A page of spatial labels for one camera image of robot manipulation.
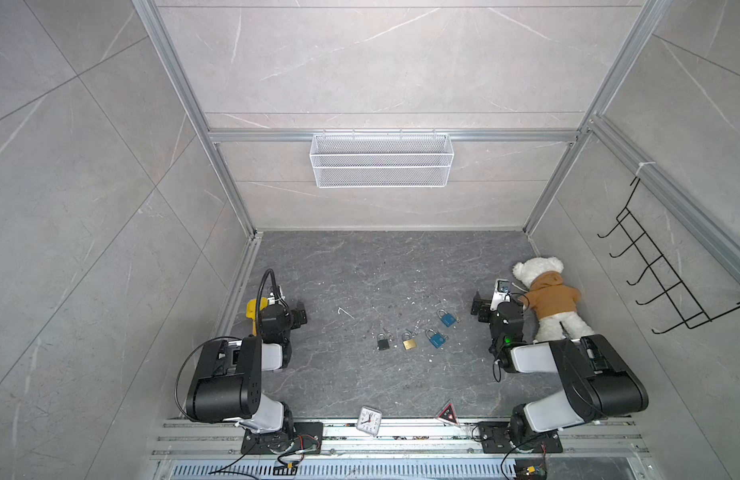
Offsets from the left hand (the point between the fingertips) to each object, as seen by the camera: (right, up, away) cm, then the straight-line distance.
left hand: (282, 298), depth 94 cm
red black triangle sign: (+49, -28, -17) cm, 59 cm away
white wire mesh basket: (+32, +47, +7) cm, 57 cm away
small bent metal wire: (+18, -4, +4) cm, 19 cm away
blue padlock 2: (+54, -7, 0) cm, 54 cm away
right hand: (+67, +3, -1) cm, 67 cm away
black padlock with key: (+33, -13, -3) cm, 35 cm away
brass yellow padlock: (+40, -13, -3) cm, 42 cm away
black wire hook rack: (+95, +7, -30) cm, 100 cm away
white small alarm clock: (+29, -28, -19) cm, 44 cm away
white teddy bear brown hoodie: (+86, 0, 0) cm, 86 cm away
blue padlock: (+49, -12, -3) cm, 51 cm away
